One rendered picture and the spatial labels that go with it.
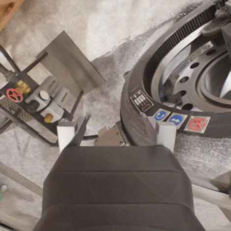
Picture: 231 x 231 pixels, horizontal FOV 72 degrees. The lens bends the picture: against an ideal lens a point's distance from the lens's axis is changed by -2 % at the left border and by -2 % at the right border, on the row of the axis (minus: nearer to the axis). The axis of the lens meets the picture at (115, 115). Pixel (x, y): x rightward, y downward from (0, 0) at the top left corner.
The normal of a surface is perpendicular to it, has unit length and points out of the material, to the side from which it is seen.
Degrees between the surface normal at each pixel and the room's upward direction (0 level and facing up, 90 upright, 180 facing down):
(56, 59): 0
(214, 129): 90
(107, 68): 0
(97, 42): 0
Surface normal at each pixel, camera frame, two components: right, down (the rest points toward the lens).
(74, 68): -0.11, 0.65
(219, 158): -0.74, -0.19
